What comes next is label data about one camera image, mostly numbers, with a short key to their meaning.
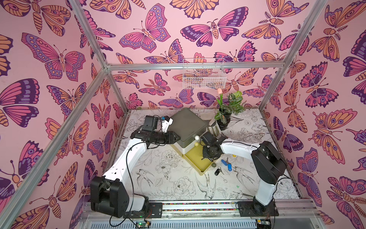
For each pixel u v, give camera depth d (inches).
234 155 24.0
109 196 16.0
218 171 34.4
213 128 41.8
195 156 36.1
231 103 34.5
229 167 35.1
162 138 26.8
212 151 27.5
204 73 37.5
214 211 29.3
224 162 35.4
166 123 28.8
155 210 29.0
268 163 19.4
